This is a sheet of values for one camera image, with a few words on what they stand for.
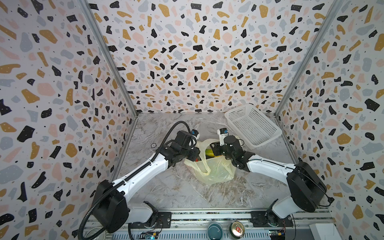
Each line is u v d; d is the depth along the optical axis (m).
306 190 0.44
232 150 0.67
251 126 1.14
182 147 0.60
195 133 0.72
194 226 0.73
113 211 0.39
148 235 0.70
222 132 0.76
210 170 0.76
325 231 0.68
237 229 0.63
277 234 0.72
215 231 0.70
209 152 0.85
